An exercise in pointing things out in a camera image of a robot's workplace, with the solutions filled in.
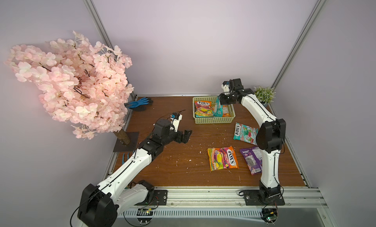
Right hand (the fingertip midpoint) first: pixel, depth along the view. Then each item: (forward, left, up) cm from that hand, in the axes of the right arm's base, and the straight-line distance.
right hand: (222, 96), depth 95 cm
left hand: (-27, +22, +2) cm, 35 cm away
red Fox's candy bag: (-1, +12, -11) cm, 17 cm away
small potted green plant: (+4, -30, -3) cm, 30 cm away
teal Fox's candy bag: (-18, -16, -18) cm, 30 cm away
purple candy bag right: (-35, -17, -16) cm, 42 cm away
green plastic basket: (-10, +6, -14) cm, 18 cm away
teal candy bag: (-6, +2, -5) cm, 9 cm away
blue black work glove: (+5, +63, -16) cm, 66 cm away
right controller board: (-62, -19, -20) cm, 68 cm away
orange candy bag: (-1, -4, -16) cm, 17 cm away
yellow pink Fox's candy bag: (-36, +2, -17) cm, 39 cm away
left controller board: (-64, +43, -21) cm, 80 cm away
